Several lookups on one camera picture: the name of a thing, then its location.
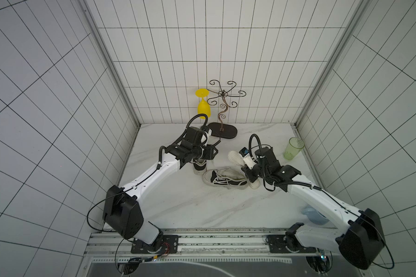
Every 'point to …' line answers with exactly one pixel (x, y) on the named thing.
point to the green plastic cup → (293, 148)
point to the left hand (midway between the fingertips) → (212, 155)
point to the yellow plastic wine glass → (203, 107)
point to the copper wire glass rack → (219, 130)
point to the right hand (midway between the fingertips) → (244, 163)
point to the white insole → (236, 157)
